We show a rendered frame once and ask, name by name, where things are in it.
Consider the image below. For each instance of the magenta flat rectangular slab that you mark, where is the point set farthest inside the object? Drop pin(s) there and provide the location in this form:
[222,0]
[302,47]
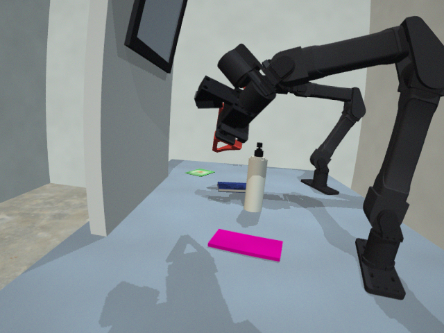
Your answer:
[247,244]

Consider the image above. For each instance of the green seed packet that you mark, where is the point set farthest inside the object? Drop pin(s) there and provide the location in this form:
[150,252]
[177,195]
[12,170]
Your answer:
[200,172]

